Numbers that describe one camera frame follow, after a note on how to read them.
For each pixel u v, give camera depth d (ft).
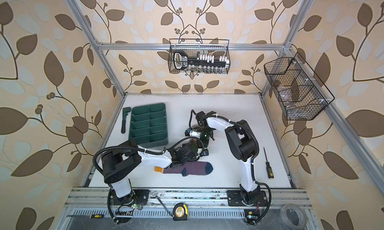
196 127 2.83
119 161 1.57
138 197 2.42
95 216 2.28
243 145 1.73
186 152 2.24
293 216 2.29
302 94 2.38
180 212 2.23
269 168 2.70
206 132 2.62
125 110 3.56
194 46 2.96
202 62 2.72
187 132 2.77
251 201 2.22
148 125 3.15
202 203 2.42
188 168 2.71
